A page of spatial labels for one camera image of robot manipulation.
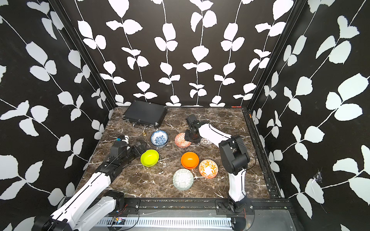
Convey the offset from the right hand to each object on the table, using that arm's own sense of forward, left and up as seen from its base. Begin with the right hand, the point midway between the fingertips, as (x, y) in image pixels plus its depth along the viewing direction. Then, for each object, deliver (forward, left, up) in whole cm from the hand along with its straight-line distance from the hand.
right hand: (186, 136), depth 95 cm
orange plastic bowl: (-15, -3, -3) cm, 16 cm away
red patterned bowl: (-1, +4, -5) cm, 7 cm away
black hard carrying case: (+24, +35, -4) cm, 43 cm away
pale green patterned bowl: (-26, +1, -5) cm, 27 cm away
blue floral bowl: (+1, +19, -4) cm, 20 cm away
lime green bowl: (-14, +23, -3) cm, 27 cm away
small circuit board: (-46, +32, -7) cm, 57 cm away
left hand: (-10, +25, +7) cm, 28 cm away
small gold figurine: (+5, +30, -4) cm, 31 cm away
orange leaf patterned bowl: (-20, -14, -5) cm, 24 cm away
